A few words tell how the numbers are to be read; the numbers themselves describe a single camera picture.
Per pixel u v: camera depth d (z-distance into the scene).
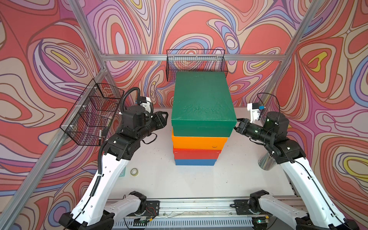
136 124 0.45
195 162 0.85
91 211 0.36
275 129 0.46
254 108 0.58
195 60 0.89
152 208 0.73
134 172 0.86
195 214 0.73
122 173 0.83
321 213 0.37
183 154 0.73
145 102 0.55
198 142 0.69
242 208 0.73
